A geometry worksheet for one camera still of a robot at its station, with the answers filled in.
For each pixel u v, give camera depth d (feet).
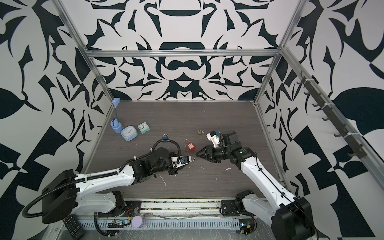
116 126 3.21
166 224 2.13
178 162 2.06
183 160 2.11
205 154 2.24
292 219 1.25
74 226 2.25
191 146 3.08
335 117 1.80
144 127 3.35
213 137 2.39
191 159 2.18
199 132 3.35
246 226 2.32
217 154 2.21
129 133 3.25
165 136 3.27
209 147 2.25
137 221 2.10
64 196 1.35
